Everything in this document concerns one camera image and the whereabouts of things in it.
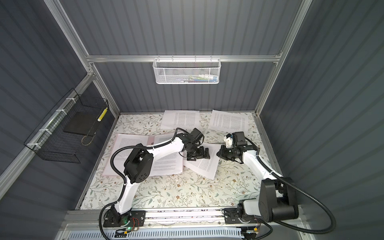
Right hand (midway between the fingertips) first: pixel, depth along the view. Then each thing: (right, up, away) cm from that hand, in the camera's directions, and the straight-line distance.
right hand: (219, 154), depth 87 cm
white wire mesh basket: (-21, +63, +37) cm, 76 cm away
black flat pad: (-71, +18, -12) cm, 74 cm away
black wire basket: (-78, +12, -16) cm, 81 cm away
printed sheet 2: (-21, +22, +29) cm, 42 cm away
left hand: (-8, -3, +4) cm, 10 cm away
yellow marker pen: (-65, +23, -5) cm, 69 cm away
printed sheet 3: (-30, -6, +4) cm, 31 cm away
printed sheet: (-61, -2, +7) cm, 62 cm away
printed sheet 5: (+13, +20, +29) cm, 38 cm away
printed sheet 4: (-7, -8, +2) cm, 11 cm away
